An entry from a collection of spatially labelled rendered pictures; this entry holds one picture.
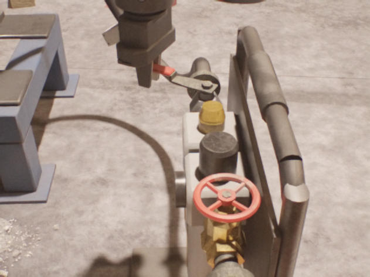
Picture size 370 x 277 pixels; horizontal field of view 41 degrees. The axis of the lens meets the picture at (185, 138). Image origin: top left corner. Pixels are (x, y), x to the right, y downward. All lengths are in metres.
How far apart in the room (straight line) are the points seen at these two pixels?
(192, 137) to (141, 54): 0.15
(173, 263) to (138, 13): 0.58
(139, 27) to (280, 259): 0.38
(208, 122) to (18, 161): 0.67
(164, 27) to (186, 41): 1.19
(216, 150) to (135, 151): 0.82
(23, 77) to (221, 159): 0.77
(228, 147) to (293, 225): 0.14
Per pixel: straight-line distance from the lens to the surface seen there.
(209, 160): 0.58
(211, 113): 0.66
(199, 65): 0.86
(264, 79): 0.59
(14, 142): 1.20
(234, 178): 0.55
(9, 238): 1.22
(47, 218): 1.24
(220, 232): 0.55
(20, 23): 1.55
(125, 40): 0.74
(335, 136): 1.50
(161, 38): 0.76
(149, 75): 0.78
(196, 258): 0.70
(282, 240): 0.51
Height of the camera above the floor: 0.87
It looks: 38 degrees down
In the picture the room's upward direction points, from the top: straight up
